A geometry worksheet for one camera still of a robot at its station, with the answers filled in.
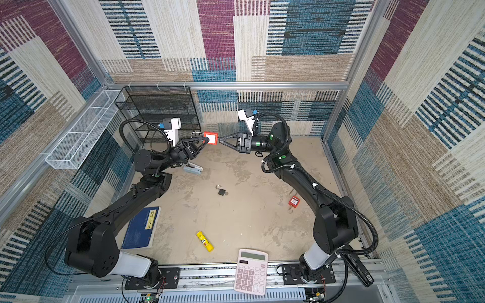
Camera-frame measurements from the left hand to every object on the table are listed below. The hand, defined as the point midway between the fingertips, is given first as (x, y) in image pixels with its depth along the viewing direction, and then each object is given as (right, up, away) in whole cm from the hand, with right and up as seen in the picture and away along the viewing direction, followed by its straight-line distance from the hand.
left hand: (209, 139), depth 61 cm
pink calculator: (+14, -49, +12) cm, 53 cm away
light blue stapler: (-15, -12, +43) cm, 47 cm away
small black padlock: (0, -23, +36) cm, 43 cm away
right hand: (+3, -1, +2) cm, 4 cm away
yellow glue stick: (-5, -41, +20) cm, 46 cm away
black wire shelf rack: (-44, +22, +46) cm, 67 cm away
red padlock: (+35, -27, +31) cm, 54 cm away
